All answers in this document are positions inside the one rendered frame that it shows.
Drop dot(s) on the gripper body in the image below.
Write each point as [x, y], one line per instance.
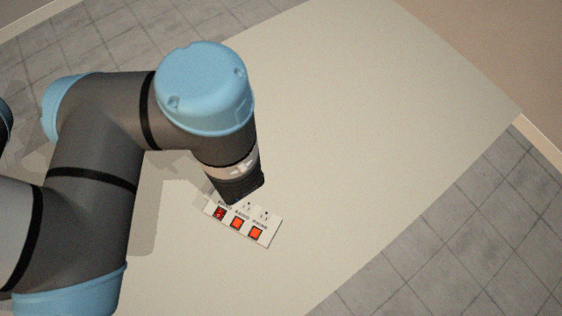
[240, 179]

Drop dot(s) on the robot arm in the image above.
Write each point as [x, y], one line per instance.
[63, 245]

